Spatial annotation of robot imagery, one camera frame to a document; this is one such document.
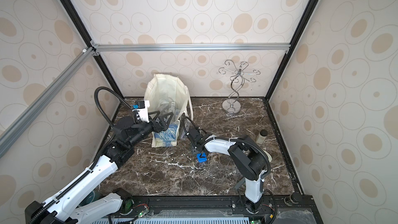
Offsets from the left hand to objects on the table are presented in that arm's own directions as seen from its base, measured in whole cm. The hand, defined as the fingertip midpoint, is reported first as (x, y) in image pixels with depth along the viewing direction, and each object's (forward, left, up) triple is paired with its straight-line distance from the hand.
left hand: (171, 113), depth 68 cm
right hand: (+2, -14, -34) cm, 37 cm away
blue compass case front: (-11, -14, -22) cm, 28 cm away
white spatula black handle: (-20, -34, -34) cm, 52 cm away
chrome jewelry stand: (+33, -35, -32) cm, 58 cm away
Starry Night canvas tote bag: (+34, +10, -22) cm, 42 cm away
